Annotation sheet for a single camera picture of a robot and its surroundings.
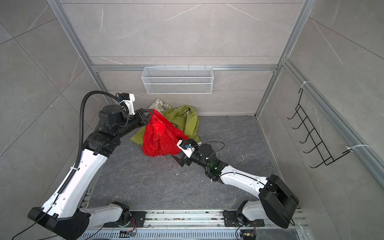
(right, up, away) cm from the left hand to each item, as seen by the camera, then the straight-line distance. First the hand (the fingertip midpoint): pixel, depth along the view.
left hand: (153, 107), depth 64 cm
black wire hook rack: (+74, -18, +1) cm, 76 cm away
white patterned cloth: (-8, +7, +44) cm, 45 cm away
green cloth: (+10, 0, +50) cm, 51 cm away
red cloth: (-1, -14, +18) cm, 23 cm away
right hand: (+10, -18, +12) cm, 24 cm away
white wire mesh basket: (+4, +23, +37) cm, 44 cm away
